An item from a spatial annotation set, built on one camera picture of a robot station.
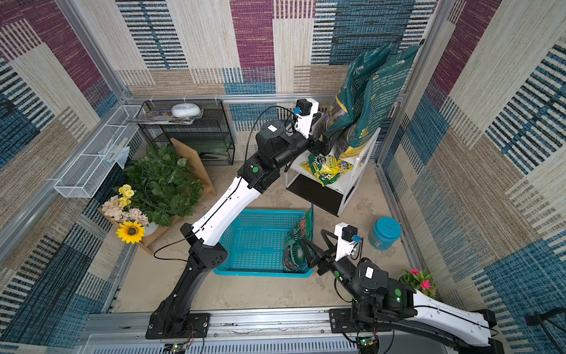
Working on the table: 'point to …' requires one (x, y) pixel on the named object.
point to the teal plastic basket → (256, 243)
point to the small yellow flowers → (127, 193)
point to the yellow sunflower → (131, 231)
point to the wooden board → (196, 164)
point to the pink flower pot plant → (419, 279)
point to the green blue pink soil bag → (295, 259)
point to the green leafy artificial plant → (164, 185)
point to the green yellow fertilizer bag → (326, 167)
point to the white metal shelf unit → (340, 186)
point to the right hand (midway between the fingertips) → (313, 235)
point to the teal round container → (385, 231)
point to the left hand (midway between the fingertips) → (327, 117)
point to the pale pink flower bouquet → (113, 209)
